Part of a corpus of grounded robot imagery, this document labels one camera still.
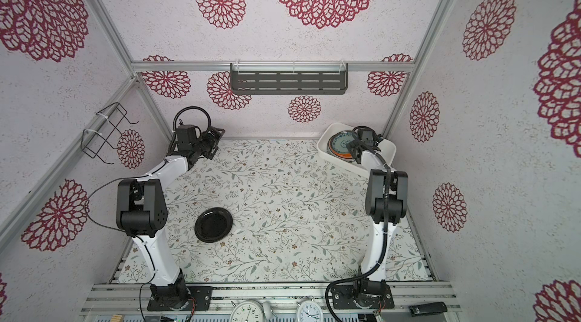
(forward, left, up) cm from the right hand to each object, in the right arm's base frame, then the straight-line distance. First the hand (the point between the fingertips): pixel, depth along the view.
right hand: (354, 141), depth 104 cm
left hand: (-6, +59, +7) cm, 60 cm away
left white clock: (-66, +40, -7) cm, 78 cm away
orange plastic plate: (-4, +5, -5) cm, 8 cm away
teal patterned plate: (+6, +5, -5) cm, 10 cm away
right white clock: (-66, +21, -8) cm, 69 cm away
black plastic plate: (-39, +58, -8) cm, 71 cm away
